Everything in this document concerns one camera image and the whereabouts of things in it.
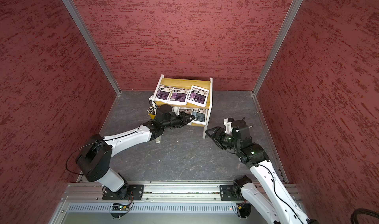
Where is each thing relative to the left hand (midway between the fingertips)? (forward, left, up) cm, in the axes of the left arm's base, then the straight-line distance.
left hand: (195, 120), depth 79 cm
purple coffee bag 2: (+5, +8, +14) cm, 17 cm away
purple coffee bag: (+7, +16, +14) cm, 22 cm away
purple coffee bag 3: (+6, -1, +14) cm, 15 cm away
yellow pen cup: (+12, +29, -14) cm, 34 cm away
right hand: (-11, -6, +2) cm, 13 cm away
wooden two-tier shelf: (+14, +5, +14) cm, 20 cm away
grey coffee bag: (+3, -3, 0) cm, 4 cm away
